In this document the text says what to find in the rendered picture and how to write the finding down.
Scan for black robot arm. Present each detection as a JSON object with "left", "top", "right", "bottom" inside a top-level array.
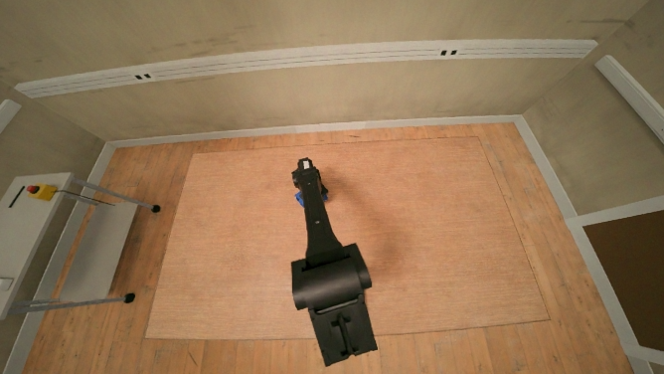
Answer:
[{"left": 291, "top": 157, "right": 378, "bottom": 367}]

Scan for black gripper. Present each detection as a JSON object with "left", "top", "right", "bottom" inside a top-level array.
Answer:
[{"left": 299, "top": 184, "right": 328, "bottom": 201}]

